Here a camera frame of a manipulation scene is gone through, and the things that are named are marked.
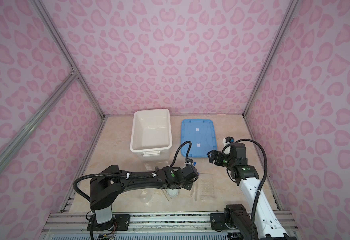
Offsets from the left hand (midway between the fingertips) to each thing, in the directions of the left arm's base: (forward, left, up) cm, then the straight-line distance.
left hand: (192, 180), depth 82 cm
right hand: (+10, -12, +12) cm, 19 cm away
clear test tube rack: (-3, -8, -4) cm, 9 cm away
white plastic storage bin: (+35, +27, -5) cm, 45 cm away
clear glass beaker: (-6, +26, -6) cm, 27 cm away
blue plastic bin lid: (+36, -9, -5) cm, 37 cm away
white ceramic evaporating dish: (-5, +11, -4) cm, 12 cm away
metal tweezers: (-6, +14, -5) cm, 16 cm away
